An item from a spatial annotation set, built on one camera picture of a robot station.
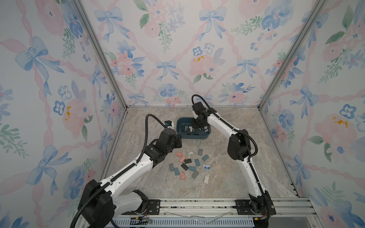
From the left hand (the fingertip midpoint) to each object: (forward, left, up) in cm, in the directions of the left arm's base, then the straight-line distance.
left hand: (181, 135), depth 80 cm
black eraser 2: (-7, -4, -19) cm, 21 cm away
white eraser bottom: (-18, -15, -19) cm, 30 cm away
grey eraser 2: (-11, +6, -19) cm, 22 cm away
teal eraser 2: (-4, -16, -19) cm, 25 cm away
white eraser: (+17, -6, -15) cm, 24 cm away
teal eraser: (+19, -3, -18) cm, 26 cm away
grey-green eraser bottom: (-15, -8, -19) cm, 26 cm away
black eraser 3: (-11, -2, -19) cm, 22 cm away
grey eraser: (0, -12, -19) cm, 23 cm away
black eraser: (+17, -1, -16) cm, 24 cm away
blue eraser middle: (-8, -10, -19) cm, 23 cm away
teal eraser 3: (-14, +3, -18) cm, 23 cm away
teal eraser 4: (-11, -7, -20) cm, 24 cm away
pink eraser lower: (-6, 0, -18) cm, 19 cm away
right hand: (+19, -10, -13) cm, 25 cm away
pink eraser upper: (-2, +1, -18) cm, 18 cm away
